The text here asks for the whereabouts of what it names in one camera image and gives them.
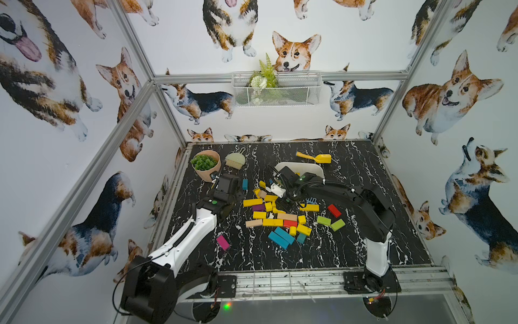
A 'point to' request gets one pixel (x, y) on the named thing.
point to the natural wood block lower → (253, 223)
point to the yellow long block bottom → (273, 222)
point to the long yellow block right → (309, 208)
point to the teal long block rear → (284, 235)
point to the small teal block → (301, 238)
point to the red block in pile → (288, 223)
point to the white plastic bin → (302, 167)
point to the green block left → (324, 221)
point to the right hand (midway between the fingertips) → (278, 203)
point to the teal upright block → (245, 182)
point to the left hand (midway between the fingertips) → (240, 187)
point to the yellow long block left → (252, 202)
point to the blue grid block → (311, 200)
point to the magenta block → (222, 242)
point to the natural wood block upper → (288, 217)
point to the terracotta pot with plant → (206, 161)
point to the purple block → (259, 208)
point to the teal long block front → (279, 239)
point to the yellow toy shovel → (318, 158)
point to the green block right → (338, 225)
